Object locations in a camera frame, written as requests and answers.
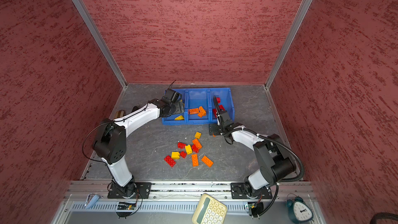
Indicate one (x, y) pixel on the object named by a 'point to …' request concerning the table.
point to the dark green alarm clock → (300, 212)
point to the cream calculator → (209, 210)
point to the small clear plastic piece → (91, 200)
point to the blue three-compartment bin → (193, 98)
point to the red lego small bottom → (183, 154)
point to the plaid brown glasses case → (119, 113)
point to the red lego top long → (218, 99)
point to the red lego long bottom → (170, 160)
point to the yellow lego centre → (188, 149)
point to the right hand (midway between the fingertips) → (215, 131)
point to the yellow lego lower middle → (175, 155)
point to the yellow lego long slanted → (180, 117)
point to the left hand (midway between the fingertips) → (176, 110)
